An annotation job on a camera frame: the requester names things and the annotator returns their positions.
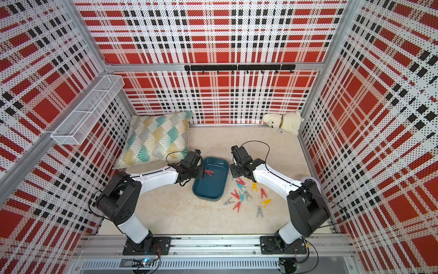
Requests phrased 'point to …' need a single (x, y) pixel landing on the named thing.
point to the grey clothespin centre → (246, 194)
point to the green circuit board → (147, 262)
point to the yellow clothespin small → (254, 186)
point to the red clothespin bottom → (238, 205)
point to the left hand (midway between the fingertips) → (203, 170)
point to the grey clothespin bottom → (259, 212)
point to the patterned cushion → (151, 137)
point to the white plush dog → (289, 123)
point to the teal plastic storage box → (213, 186)
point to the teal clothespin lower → (242, 196)
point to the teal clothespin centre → (240, 186)
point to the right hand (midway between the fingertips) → (239, 167)
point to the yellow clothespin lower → (267, 202)
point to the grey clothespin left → (227, 202)
